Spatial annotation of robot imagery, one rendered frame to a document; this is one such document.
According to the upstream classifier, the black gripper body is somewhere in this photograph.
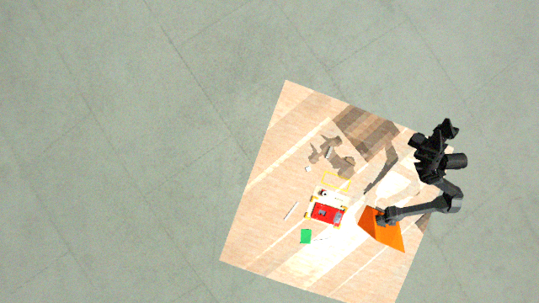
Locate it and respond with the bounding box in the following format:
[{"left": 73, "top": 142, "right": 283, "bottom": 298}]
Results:
[{"left": 414, "top": 127, "right": 459, "bottom": 165}]

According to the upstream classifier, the green flat rectangular patch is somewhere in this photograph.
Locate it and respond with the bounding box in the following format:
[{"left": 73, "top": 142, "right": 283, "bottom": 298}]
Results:
[{"left": 301, "top": 229, "right": 312, "bottom": 244}]

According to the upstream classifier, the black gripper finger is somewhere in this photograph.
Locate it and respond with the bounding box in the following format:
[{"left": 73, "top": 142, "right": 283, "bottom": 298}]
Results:
[
  {"left": 433, "top": 119, "right": 456, "bottom": 136},
  {"left": 419, "top": 129, "right": 443, "bottom": 155}
]

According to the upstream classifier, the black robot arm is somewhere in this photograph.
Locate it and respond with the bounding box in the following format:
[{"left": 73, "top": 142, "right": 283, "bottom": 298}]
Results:
[{"left": 375, "top": 132, "right": 467, "bottom": 227}]

